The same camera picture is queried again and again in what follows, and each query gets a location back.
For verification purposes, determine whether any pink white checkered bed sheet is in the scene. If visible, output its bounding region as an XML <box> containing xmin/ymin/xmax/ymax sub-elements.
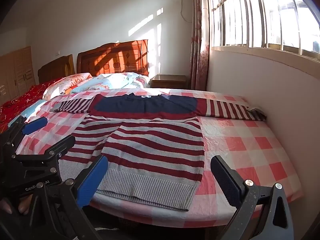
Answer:
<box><xmin>17</xmin><ymin>88</ymin><xmax>303</xmax><ymax>228</ymax></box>

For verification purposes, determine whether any light blue floral quilt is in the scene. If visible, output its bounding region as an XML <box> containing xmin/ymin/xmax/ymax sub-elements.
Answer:
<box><xmin>70</xmin><ymin>72</ymin><xmax>150</xmax><ymax>94</ymax></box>

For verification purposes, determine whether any dark brown wooden headboard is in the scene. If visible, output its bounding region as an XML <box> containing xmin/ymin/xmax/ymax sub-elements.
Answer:
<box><xmin>37</xmin><ymin>54</ymin><xmax>75</xmax><ymax>83</ymax></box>

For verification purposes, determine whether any carved orange wooden headboard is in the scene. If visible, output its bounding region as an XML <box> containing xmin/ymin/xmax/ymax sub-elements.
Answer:
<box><xmin>76</xmin><ymin>40</ymin><xmax>149</xmax><ymax>76</ymax></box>

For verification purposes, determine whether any red floral bedspread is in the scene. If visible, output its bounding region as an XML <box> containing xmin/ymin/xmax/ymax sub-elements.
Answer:
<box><xmin>0</xmin><ymin>77</ymin><xmax>62</xmax><ymax>133</ymax></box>

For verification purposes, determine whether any person's hand on gripper handle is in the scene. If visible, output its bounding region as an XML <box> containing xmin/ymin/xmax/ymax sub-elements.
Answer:
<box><xmin>0</xmin><ymin>194</ymin><xmax>34</xmax><ymax>215</ymax></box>

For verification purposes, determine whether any pink floral pillow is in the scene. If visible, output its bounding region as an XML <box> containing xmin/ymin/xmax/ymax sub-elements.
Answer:
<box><xmin>42</xmin><ymin>73</ymin><xmax>92</xmax><ymax>101</ymax></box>

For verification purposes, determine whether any window with metal bars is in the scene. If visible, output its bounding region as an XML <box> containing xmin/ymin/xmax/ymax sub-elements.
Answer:
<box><xmin>209</xmin><ymin>0</ymin><xmax>319</xmax><ymax>60</ymax></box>

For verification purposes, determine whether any light wooden wardrobe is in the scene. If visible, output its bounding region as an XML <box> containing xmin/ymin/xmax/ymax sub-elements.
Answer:
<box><xmin>0</xmin><ymin>46</ymin><xmax>36</xmax><ymax>105</ymax></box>

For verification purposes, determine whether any wooden nightstand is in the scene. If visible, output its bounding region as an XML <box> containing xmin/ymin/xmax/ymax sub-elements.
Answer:
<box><xmin>150</xmin><ymin>74</ymin><xmax>188</xmax><ymax>89</ymax></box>

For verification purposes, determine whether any red grey striped navy sweater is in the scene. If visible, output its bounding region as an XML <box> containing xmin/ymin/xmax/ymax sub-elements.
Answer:
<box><xmin>53</xmin><ymin>94</ymin><xmax>266</xmax><ymax>211</ymax></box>

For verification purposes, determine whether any pink floral curtain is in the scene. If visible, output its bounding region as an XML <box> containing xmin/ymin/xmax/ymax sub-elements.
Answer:
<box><xmin>189</xmin><ymin>0</ymin><xmax>210</xmax><ymax>90</ymax></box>

